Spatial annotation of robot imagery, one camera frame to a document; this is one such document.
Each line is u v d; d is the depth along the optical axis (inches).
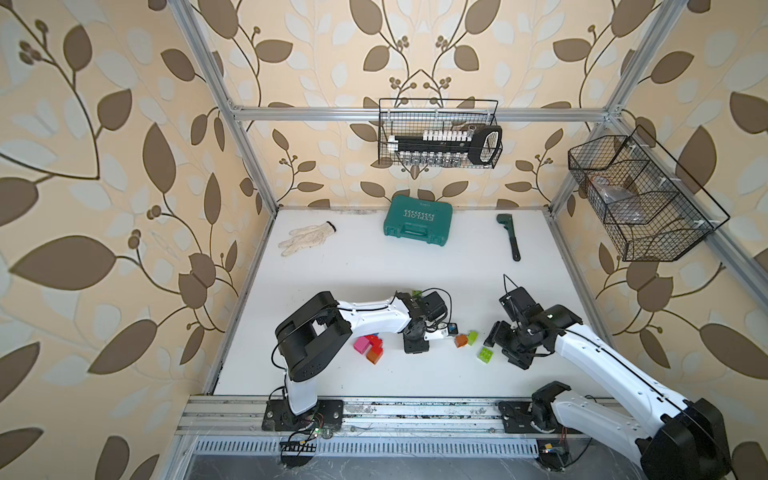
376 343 33.7
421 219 44.0
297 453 26.8
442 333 30.8
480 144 33.1
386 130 39.9
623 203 27.3
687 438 15.0
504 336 28.4
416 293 28.4
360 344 33.1
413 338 30.3
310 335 19.4
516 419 28.9
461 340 33.4
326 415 29.1
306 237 43.9
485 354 32.5
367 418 29.7
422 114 35.2
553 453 28.4
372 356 32.5
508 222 45.3
